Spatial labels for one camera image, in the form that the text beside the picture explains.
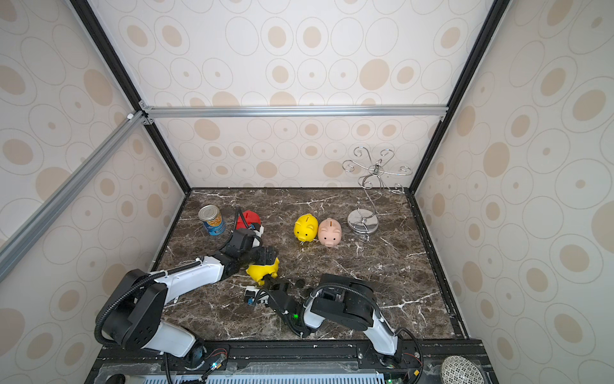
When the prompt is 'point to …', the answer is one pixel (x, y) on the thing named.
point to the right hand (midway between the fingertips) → (277, 270)
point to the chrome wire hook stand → (364, 220)
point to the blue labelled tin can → (213, 219)
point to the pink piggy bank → (329, 232)
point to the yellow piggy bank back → (257, 271)
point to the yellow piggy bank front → (306, 227)
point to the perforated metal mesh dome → (461, 370)
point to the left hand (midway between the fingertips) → (277, 252)
